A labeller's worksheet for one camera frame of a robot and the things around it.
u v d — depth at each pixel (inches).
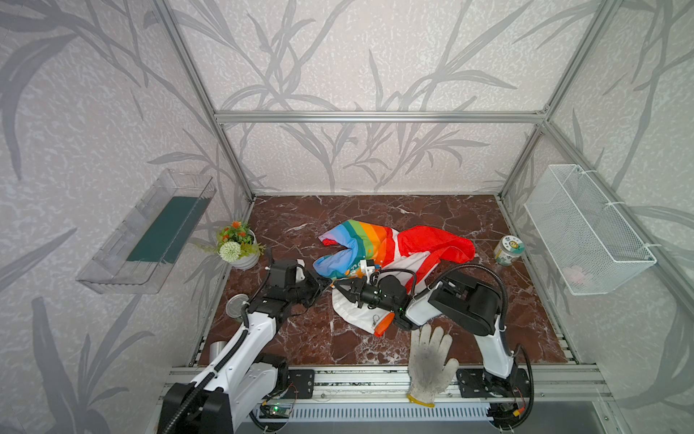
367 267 33.2
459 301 20.9
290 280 25.9
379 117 37.1
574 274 28.6
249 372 23.5
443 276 22.4
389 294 27.6
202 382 16.4
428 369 30.2
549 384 29.7
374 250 39.0
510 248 36.9
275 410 27.8
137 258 24.4
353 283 31.5
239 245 34.0
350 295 30.3
